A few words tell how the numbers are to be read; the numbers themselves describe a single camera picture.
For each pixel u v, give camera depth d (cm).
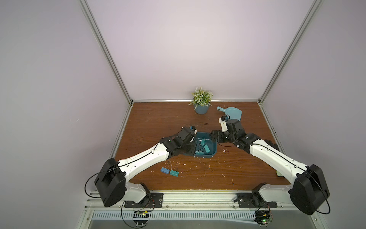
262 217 68
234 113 111
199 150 90
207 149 90
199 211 71
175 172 82
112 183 41
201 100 100
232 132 63
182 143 60
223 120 74
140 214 72
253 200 67
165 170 83
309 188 40
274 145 93
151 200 73
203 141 94
